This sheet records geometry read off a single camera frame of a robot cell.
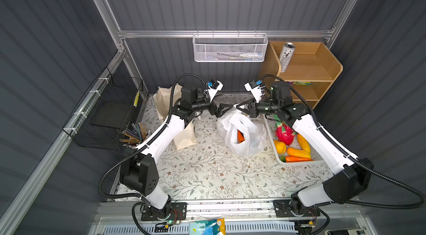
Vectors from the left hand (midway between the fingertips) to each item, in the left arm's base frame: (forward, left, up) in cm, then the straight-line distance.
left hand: (227, 99), depth 76 cm
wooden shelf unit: (+22, -50, 0) cm, 54 cm away
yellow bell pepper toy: (-13, -29, -25) cm, 40 cm away
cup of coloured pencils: (-4, +49, -21) cm, 53 cm away
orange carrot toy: (-20, -36, -26) cm, 49 cm away
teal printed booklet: (-45, +7, -31) cm, 55 cm away
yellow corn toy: (-16, -35, -26) cm, 46 cm away
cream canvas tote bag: (+17, +36, -14) cm, 42 cm away
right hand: (-6, -4, 0) cm, 8 cm away
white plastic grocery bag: (-10, -13, -14) cm, 21 cm away
